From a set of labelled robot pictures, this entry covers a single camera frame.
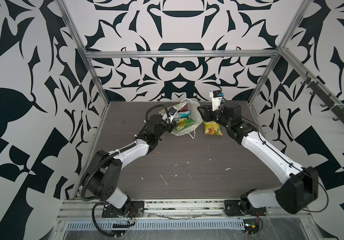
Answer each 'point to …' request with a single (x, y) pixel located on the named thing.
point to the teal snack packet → (184, 114)
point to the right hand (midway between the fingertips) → (201, 105)
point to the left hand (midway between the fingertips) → (174, 110)
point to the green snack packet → (183, 125)
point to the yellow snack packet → (211, 127)
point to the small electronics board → (251, 226)
